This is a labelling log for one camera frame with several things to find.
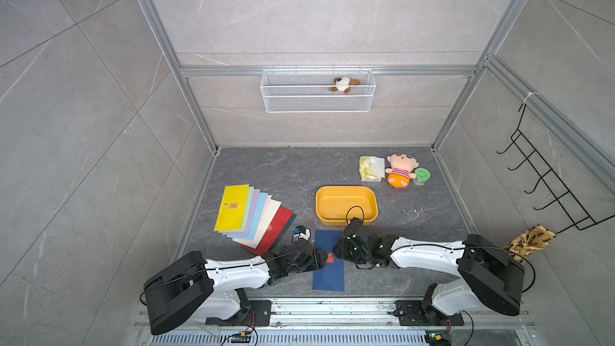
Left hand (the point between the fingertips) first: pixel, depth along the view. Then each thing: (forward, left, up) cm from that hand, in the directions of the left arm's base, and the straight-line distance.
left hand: (326, 255), depth 82 cm
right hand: (+1, -4, -2) cm, 5 cm away
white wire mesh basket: (+61, +5, +26) cm, 67 cm away
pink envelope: (+23, +24, -3) cm, 33 cm away
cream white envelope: (+21, +22, -4) cm, 30 cm away
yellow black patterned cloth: (-4, -58, +19) cm, 61 cm away
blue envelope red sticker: (-6, -1, -4) cm, 8 cm away
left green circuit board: (-22, +28, -5) cm, 36 cm away
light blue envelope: (+17, +28, -3) cm, 33 cm away
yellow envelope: (+22, +38, -3) cm, 44 cm away
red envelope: (+10, +20, -3) cm, 23 cm away
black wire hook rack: (-3, -62, +30) cm, 69 cm away
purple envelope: (+20, +30, -4) cm, 36 cm away
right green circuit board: (-24, -32, -4) cm, 40 cm away
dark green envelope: (+17, +12, -3) cm, 21 cm away
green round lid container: (+33, -44, +1) cm, 55 cm away
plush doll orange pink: (+34, -35, +2) cm, 48 cm away
